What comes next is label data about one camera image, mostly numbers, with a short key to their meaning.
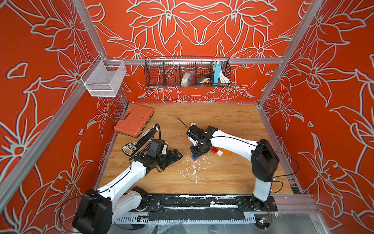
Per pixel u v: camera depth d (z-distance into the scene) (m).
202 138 0.61
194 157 0.88
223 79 0.91
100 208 0.40
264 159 0.47
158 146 0.65
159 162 0.68
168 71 1.01
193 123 1.05
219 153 0.90
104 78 0.94
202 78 0.84
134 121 1.03
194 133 0.68
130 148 0.92
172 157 0.73
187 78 0.91
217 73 0.86
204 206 0.73
